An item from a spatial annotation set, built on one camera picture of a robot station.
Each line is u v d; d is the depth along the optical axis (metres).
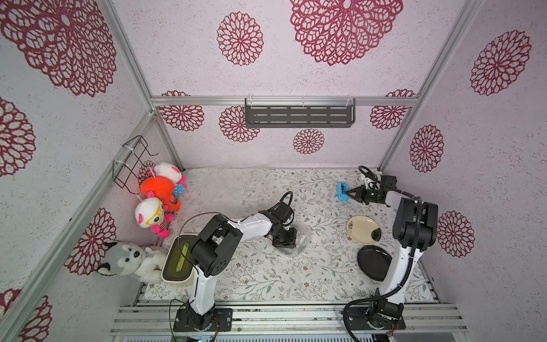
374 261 0.86
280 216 0.77
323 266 0.87
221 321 0.73
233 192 1.10
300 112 0.97
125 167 0.75
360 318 0.73
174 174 0.95
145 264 0.76
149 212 0.80
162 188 0.88
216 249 0.51
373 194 0.91
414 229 0.54
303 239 0.90
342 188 1.08
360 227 0.98
